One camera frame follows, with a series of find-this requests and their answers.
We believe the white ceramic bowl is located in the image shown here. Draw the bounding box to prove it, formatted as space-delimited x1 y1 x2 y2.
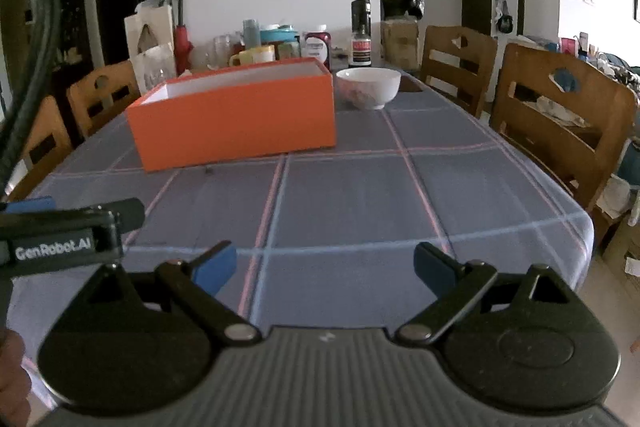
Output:
335 67 401 109

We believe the red label jar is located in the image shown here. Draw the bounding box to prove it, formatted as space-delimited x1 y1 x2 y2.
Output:
303 24 331 69

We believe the far left wooden chair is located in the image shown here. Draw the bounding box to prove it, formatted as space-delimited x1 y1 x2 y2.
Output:
66 60 140 139

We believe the near left wooden chair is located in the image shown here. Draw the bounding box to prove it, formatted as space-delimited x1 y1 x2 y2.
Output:
6 95 73 202

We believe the orange cardboard box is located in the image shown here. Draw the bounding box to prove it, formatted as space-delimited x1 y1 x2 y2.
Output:
126 58 337 172

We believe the cardboard box behind table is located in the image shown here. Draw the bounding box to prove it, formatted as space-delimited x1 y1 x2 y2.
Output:
382 18 420 70

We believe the white paper bag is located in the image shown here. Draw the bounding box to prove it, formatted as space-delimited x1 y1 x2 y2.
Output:
124 5 177 94

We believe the far right wooden chair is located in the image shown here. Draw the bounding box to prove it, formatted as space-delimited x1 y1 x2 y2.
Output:
419 26 498 118

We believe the yellow white mug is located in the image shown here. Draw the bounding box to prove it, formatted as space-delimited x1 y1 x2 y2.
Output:
229 46 276 67

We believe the red folded umbrella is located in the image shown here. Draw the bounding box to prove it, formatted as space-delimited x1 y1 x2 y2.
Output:
160 0 193 76

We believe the near right wooden chair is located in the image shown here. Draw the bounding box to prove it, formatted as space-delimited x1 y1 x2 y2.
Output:
488 42 639 212

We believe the clear drinking glass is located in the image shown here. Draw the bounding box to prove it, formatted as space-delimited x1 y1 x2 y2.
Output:
213 35 234 68

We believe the wooden chair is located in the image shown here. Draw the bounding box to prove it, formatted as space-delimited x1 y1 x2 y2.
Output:
66 60 140 139
488 42 639 212
6 95 73 202
419 26 498 118

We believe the black sleeved cable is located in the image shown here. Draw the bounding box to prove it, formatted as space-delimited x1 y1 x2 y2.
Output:
0 0 62 198

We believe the person's left hand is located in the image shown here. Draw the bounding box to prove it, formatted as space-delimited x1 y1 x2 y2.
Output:
0 329 32 426

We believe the dark glass bottle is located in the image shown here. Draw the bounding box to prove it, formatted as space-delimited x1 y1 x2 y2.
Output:
348 0 372 67

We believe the teal lidded container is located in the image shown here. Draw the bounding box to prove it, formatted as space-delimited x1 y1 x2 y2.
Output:
260 24 299 46

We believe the blue grey tumbler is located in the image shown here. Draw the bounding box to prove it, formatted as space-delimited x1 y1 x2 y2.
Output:
242 18 262 50

